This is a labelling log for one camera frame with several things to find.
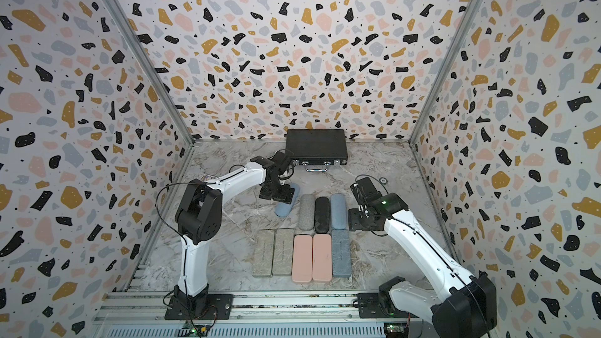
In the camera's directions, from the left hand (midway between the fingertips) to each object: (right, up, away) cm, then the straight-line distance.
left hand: (285, 199), depth 95 cm
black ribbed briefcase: (+13, +22, +18) cm, 31 cm away
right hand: (+27, -5, -15) cm, 32 cm away
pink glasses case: (+14, -18, -13) cm, 27 cm away
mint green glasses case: (+1, -17, -13) cm, 21 cm away
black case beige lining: (+15, -6, -3) cm, 16 cm away
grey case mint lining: (+21, -18, -14) cm, 31 cm away
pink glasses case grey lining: (+8, -19, -13) cm, 24 cm away
